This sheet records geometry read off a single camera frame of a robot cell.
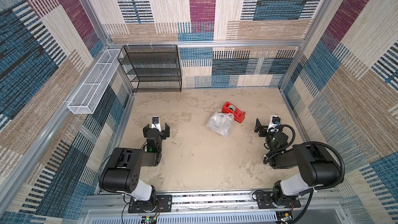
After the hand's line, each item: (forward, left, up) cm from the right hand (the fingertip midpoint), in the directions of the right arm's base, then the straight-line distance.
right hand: (267, 121), depth 91 cm
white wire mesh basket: (-2, +89, +25) cm, 93 cm away
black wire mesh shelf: (+38, +71, +10) cm, 81 cm away
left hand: (0, +64, -1) cm, 64 cm away
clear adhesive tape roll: (+12, +18, -2) cm, 22 cm away
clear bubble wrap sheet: (+1, +26, -3) cm, 26 cm away
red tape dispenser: (+8, +14, -5) cm, 17 cm away
